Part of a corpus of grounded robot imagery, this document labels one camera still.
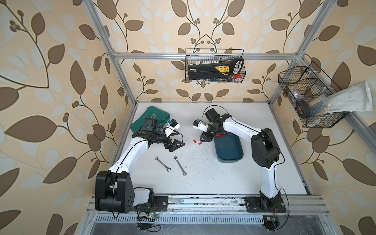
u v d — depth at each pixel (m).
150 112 1.08
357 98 0.56
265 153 0.52
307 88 0.81
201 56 0.91
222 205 0.75
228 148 0.92
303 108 0.67
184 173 0.85
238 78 0.87
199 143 0.96
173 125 0.70
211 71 0.83
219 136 1.00
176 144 0.71
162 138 0.71
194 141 0.98
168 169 0.87
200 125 0.85
